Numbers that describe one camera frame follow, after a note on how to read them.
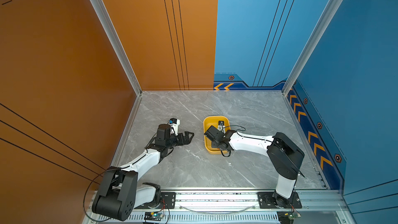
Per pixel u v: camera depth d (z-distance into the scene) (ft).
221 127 2.65
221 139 2.15
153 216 2.32
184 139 2.58
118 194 1.36
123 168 1.51
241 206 2.38
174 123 2.60
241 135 1.97
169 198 2.43
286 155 1.62
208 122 3.19
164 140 2.24
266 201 2.38
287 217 2.29
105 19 2.66
